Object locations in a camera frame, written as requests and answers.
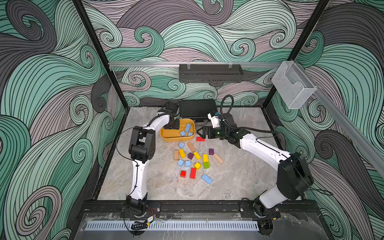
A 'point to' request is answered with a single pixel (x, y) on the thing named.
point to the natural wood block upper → (191, 146)
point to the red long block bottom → (193, 173)
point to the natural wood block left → (176, 155)
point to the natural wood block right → (217, 156)
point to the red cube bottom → (183, 174)
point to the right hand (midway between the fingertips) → (201, 131)
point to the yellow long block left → (182, 153)
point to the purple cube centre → (190, 156)
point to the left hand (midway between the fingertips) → (173, 124)
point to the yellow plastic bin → (174, 135)
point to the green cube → (207, 165)
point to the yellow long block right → (205, 158)
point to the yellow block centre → (197, 155)
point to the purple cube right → (211, 151)
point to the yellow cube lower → (197, 166)
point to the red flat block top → (200, 139)
